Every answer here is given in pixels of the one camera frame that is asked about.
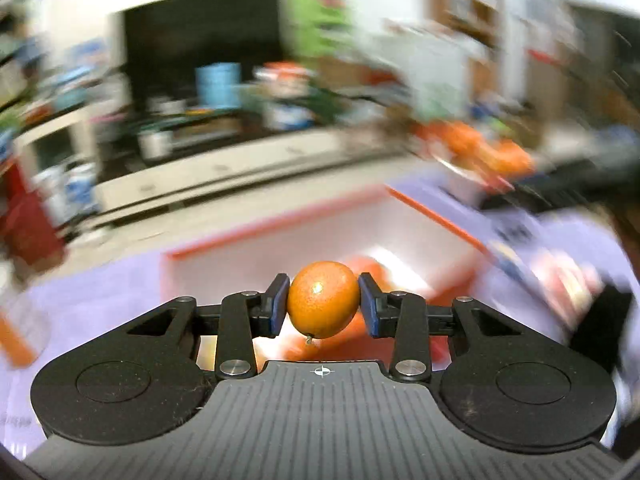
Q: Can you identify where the red bag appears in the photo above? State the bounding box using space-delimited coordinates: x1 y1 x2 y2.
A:
0 160 66 266

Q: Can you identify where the white TV stand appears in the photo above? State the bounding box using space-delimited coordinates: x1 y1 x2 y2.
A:
92 110 416 226

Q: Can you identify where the wooden shelf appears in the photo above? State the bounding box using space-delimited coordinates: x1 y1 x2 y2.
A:
430 0 506 46

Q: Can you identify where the small orange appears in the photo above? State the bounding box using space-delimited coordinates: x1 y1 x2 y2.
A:
286 261 362 346

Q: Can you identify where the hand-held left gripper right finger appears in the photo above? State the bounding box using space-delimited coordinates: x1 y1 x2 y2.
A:
359 273 551 381

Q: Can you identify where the white fridge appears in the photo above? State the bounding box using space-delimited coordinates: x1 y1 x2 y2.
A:
405 35 476 116

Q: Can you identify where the green shelf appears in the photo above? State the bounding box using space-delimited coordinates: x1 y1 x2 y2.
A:
287 0 356 61

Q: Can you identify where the blue and white bag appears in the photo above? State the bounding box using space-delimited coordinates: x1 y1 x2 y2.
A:
65 162 101 216

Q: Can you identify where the red and white box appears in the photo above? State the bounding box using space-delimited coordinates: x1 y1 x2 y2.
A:
252 62 321 106

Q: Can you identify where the black object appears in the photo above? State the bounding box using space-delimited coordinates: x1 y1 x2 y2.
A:
567 282 636 376

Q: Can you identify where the white plastic basket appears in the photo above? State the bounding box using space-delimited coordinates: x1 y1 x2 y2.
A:
430 152 506 201

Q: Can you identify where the purple floral tablecloth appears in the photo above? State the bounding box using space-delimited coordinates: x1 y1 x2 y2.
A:
0 170 640 461

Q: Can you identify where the black television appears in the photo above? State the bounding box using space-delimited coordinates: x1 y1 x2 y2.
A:
122 0 286 111

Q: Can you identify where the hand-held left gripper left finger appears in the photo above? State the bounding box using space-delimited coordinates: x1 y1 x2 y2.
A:
100 274 291 380

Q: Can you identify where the white cup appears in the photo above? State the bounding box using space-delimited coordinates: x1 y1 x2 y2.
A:
137 130 173 161

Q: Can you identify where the orange cardboard box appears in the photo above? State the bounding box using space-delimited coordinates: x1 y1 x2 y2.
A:
160 185 501 366

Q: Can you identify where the large orange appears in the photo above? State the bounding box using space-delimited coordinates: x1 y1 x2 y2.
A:
440 122 488 161
485 140 533 178

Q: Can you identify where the blue and white tissue box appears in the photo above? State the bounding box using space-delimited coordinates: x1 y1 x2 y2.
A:
267 102 316 131

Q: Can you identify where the blue cylindrical container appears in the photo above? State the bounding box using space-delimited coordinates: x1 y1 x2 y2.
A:
195 62 241 111

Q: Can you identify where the white glass-door cabinet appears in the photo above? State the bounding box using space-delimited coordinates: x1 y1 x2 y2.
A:
15 110 98 196

